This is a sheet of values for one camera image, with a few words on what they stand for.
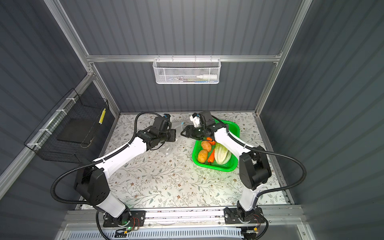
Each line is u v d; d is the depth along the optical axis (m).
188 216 0.75
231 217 0.74
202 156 0.90
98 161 0.46
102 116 0.83
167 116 0.76
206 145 0.95
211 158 0.91
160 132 0.65
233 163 0.83
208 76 0.87
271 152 0.44
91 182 0.43
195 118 0.81
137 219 0.73
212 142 0.96
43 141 0.62
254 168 0.47
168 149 0.83
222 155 0.88
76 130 0.74
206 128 0.68
